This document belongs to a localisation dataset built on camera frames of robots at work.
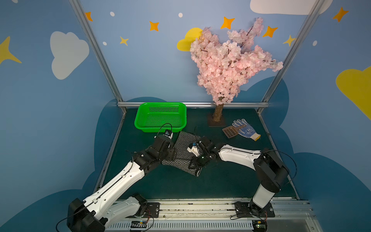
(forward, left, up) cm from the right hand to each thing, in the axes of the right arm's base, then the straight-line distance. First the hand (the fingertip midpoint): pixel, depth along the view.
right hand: (191, 165), depth 84 cm
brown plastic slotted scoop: (+32, -30, -6) cm, 44 cm away
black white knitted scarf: (+7, +4, -4) cm, 9 cm away
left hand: (+5, +12, +13) cm, 19 cm away
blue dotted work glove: (+33, -42, -6) cm, 53 cm away
